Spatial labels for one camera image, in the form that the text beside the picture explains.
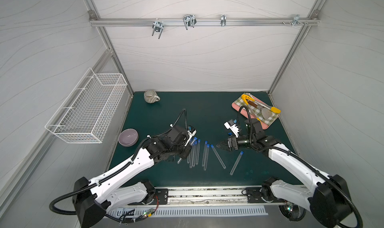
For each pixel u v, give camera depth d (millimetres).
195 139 748
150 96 1082
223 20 781
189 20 765
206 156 863
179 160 725
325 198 388
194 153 880
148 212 689
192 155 879
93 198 382
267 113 1063
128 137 931
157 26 795
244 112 1078
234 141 663
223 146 670
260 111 1061
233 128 713
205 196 748
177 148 605
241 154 880
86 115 685
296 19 764
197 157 861
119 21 786
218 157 861
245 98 1141
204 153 881
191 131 661
